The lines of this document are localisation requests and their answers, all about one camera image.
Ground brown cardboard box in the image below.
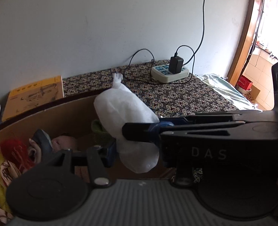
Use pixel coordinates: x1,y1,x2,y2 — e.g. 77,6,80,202
0,95,174,180

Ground black wall cable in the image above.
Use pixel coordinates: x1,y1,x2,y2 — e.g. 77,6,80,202
185,0,207,65

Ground white power strip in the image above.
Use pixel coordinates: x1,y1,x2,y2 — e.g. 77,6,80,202
151,64,189,83

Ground wooden door frame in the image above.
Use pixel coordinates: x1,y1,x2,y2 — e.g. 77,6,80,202
227,0,264,86

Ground red box on floor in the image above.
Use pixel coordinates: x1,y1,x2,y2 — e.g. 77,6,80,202
237,75,253,90

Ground black power adapter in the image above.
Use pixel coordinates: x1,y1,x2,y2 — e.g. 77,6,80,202
169,56,184,74

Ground white foam bundle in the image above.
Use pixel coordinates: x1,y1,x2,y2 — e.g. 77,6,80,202
94,73,159,173

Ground green plush toy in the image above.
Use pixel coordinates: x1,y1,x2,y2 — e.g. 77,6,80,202
91,119,112,143

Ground red haired doll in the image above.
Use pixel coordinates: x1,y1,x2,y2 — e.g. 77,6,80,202
0,129,53,173

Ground green striped bedsheet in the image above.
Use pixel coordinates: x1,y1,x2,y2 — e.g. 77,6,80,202
196,73,263,112

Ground black charger cable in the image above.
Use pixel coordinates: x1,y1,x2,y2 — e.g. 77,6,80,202
123,45,197,85

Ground floral patterned bed cover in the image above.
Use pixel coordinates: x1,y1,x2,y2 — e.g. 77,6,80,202
63,63,237,117

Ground yellow book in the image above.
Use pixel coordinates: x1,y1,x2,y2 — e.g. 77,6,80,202
2,76,64,122

